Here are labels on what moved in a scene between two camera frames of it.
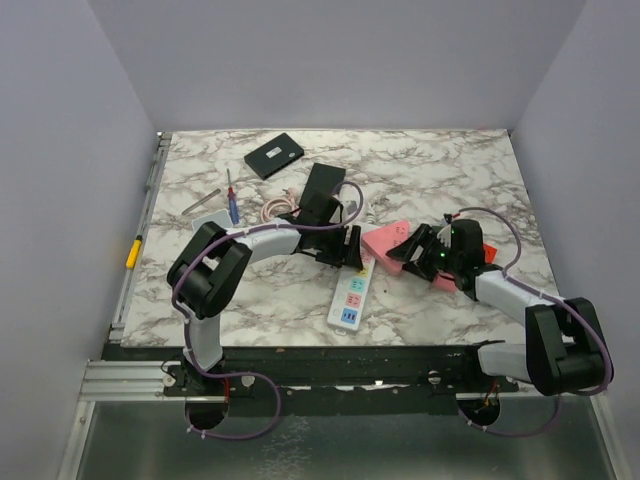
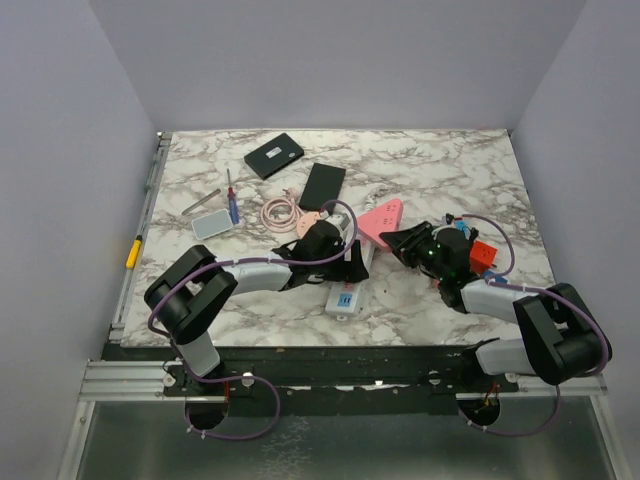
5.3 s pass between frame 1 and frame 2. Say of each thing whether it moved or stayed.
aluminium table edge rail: stayed
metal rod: stayed
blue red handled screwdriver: stayed
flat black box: stayed
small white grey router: stayed
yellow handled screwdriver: stayed
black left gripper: moved
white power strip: moved
